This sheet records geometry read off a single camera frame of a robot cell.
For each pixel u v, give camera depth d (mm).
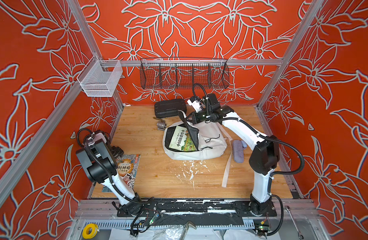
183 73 968
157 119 1105
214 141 943
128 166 875
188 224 683
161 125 1034
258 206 634
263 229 683
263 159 492
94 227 680
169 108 1105
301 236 657
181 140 959
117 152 831
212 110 669
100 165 458
